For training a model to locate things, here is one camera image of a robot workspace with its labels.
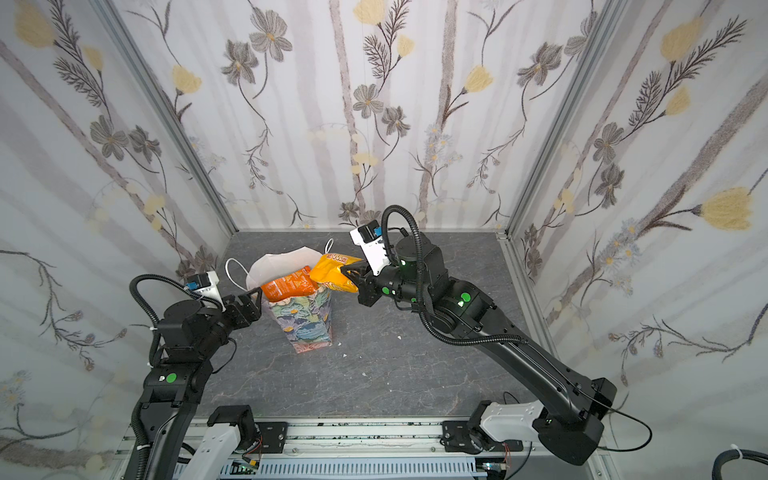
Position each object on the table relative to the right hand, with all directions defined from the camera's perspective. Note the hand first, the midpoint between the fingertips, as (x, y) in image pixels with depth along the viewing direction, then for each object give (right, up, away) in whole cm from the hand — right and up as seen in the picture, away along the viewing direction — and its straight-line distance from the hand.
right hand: (343, 263), depth 56 cm
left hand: (-26, -5, +14) cm, 30 cm away
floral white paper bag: (-13, -15, +21) cm, 29 cm away
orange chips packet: (-18, -6, +26) cm, 32 cm away
